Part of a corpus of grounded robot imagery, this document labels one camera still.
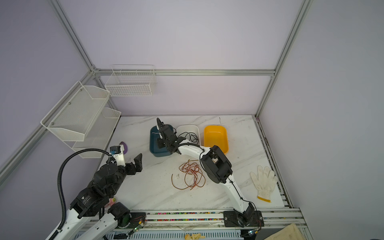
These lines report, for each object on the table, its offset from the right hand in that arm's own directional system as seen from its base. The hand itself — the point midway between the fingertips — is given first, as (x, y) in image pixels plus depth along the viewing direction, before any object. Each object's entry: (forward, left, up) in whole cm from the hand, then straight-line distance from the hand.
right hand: (156, 139), depth 93 cm
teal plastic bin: (-2, +3, -9) cm, 10 cm away
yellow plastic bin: (+12, -40, -11) cm, 43 cm away
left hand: (-20, +5, +13) cm, 25 cm away
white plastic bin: (+16, -15, -8) cm, 23 cm away
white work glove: (-23, -65, -13) cm, 70 cm away
